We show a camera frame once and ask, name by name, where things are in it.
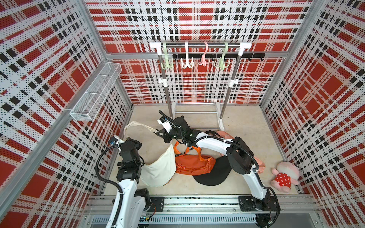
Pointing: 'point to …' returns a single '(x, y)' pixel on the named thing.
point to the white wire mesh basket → (89, 106)
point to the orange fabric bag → (189, 164)
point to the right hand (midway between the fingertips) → (159, 132)
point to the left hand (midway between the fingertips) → (133, 137)
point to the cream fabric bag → (158, 173)
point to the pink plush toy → (287, 173)
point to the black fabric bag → (220, 171)
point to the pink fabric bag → (226, 136)
